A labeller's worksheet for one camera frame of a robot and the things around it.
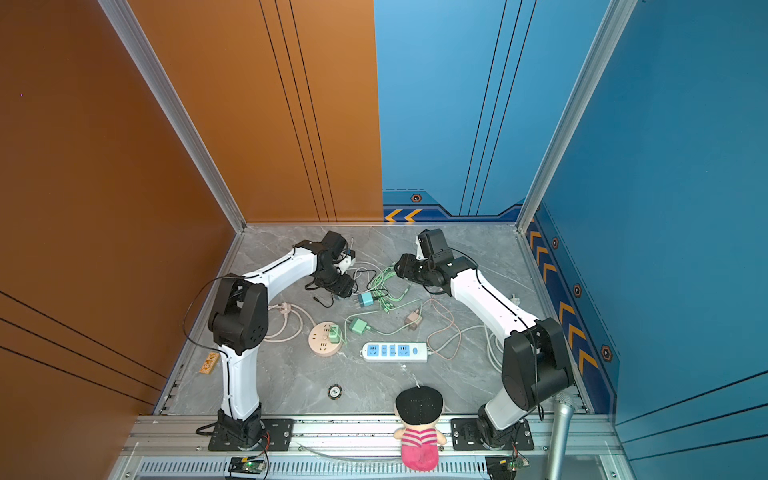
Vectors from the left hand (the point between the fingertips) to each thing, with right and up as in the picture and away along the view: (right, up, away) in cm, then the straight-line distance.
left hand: (342, 286), depth 98 cm
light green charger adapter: (0, -12, -14) cm, 19 cm away
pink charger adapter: (+23, -9, -6) cm, 25 cm away
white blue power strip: (+17, -17, -13) cm, 28 cm away
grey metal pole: (+60, -28, -24) cm, 70 cm away
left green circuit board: (-18, -40, -27) cm, 51 cm away
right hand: (+18, +6, -12) cm, 23 cm away
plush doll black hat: (+23, -26, -28) cm, 44 cm away
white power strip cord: (+45, -17, -11) cm, 49 cm away
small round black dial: (+1, -27, -17) cm, 32 cm away
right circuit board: (+43, -39, -28) cm, 65 cm away
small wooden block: (-36, -21, -13) cm, 43 cm away
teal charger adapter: (+8, -4, -1) cm, 9 cm away
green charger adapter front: (+6, -11, -7) cm, 15 cm away
